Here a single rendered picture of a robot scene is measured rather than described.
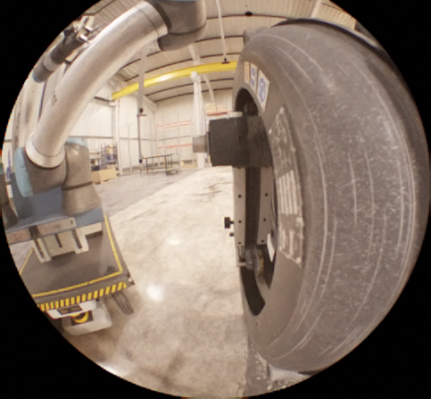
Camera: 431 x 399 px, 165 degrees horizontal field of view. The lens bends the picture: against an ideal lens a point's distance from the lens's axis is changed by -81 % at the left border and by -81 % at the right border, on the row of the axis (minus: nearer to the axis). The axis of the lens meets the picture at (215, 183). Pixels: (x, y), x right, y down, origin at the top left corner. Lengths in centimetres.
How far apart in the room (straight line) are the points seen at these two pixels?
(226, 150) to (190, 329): 75
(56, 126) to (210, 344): 89
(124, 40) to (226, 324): 100
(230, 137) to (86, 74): 34
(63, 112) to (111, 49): 17
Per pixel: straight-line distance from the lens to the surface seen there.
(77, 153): 62
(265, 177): 40
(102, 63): 37
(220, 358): 74
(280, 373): 26
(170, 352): 78
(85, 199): 62
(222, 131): 30
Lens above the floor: 73
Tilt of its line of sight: 11 degrees down
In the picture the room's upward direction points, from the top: 4 degrees counter-clockwise
